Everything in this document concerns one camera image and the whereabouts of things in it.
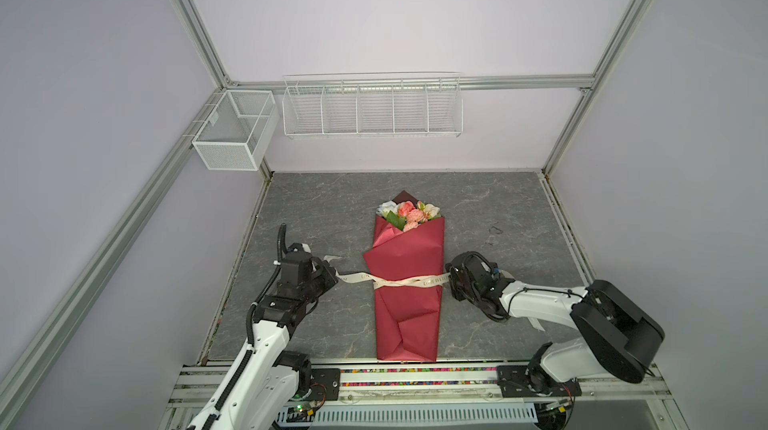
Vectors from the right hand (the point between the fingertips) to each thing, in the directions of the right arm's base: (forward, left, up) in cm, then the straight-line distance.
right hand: (443, 270), depth 90 cm
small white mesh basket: (+42, +69, +22) cm, 84 cm away
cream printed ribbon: (-4, +16, +2) cm, 16 cm away
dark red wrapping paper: (-15, +11, +2) cm, 19 cm away
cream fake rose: (+22, +2, +1) cm, 22 cm away
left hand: (-5, +30, +8) cm, 32 cm away
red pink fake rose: (+18, +8, +3) cm, 20 cm away
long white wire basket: (+45, +24, +28) cm, 59 cm away
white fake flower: (+22, +18, +3) cm, 29 cm away
